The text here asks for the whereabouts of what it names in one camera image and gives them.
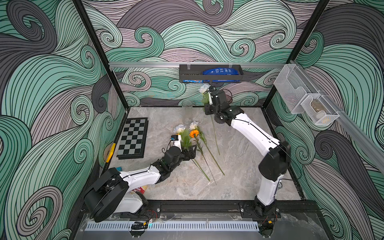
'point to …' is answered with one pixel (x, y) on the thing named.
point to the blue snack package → (221, 71)
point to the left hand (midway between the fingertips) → (191, 145)
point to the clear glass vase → (187, 111)
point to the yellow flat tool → (111, 153)
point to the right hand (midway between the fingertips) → (210, 104)
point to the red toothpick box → (139, 189)
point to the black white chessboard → (133, 141)
